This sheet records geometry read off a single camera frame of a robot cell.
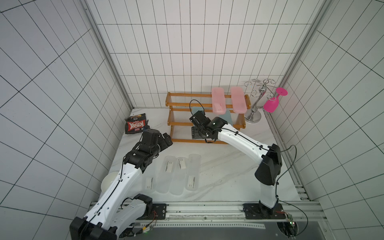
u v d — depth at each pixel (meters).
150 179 0.82
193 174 0.86
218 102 0.81
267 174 0.51
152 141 0.57
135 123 1.07
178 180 0.82
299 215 0.73
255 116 1.14
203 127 0.62
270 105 0.99
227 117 0.92
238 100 0.83
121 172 0.46
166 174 0.85
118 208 0.43
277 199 0.63
